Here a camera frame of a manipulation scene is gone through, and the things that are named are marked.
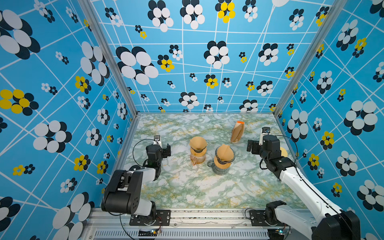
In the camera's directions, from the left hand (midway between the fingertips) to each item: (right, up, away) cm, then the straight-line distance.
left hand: (161, 143), depth 93 cm
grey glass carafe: (+35, -15, -8) cm, 39 cm away
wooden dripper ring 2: (+36, -11, -12) cm, 39 cm away
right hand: (+57, +3, -10) cm, 58 cm away
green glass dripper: (+23, -3, -6) cm, 24 cm away
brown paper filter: (+38, -4, -10) cm, 40 cm away
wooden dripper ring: (+24, -5, -6) cm, 25 cm away
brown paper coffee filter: (+23, +1, -6) cm, 24 cm away
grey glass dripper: (+37, -9, -10) cm, 39 cm away
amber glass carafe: (+22, -10, +1) cm, 24 cm away
